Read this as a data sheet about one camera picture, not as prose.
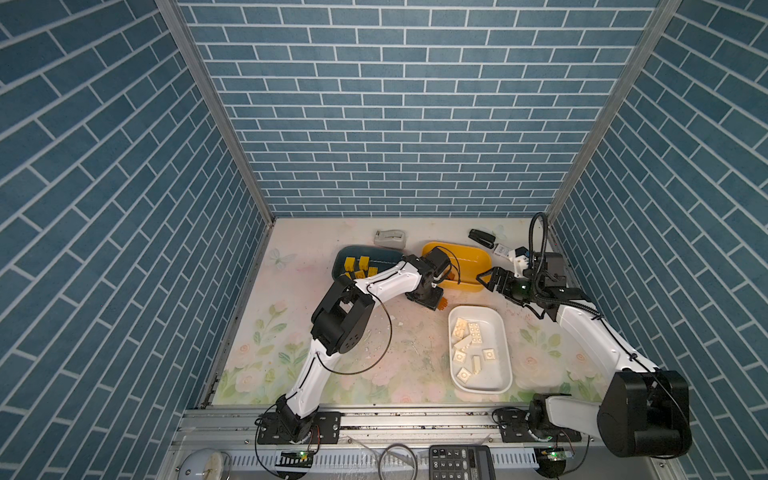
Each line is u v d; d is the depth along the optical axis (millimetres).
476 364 824
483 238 1127
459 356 845
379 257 1060
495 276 754
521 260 788
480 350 864
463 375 824
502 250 1098
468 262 1083
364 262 1031
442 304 910
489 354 860
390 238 1107
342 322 543
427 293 833
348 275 1008
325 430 732
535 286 654
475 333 887
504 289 739
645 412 404
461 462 678
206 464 627
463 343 850
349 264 1025
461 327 908
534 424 681
